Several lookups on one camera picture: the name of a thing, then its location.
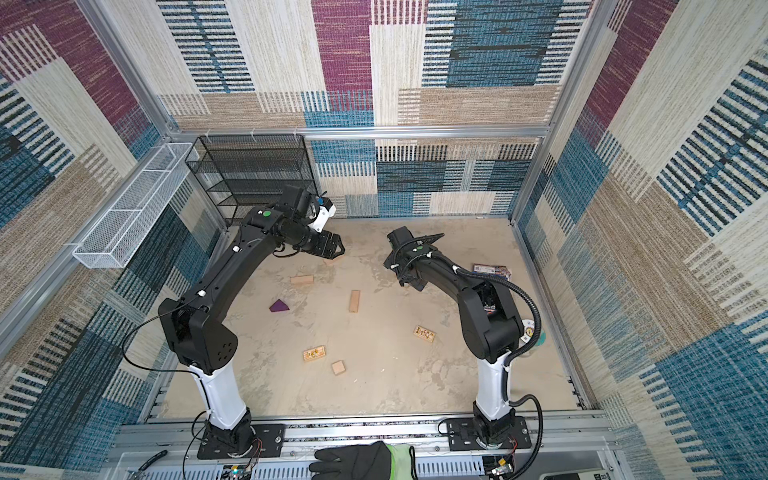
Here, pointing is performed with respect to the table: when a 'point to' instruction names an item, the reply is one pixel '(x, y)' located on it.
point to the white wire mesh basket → (115, 236)
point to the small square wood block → (338, 367)
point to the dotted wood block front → (314, 352)
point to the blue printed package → (492, 269)
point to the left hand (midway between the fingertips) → (333, 242)
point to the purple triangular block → (278, 305)
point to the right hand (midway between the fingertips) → (402, 272)
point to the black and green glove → (364, 461)
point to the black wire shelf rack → (243, 171)
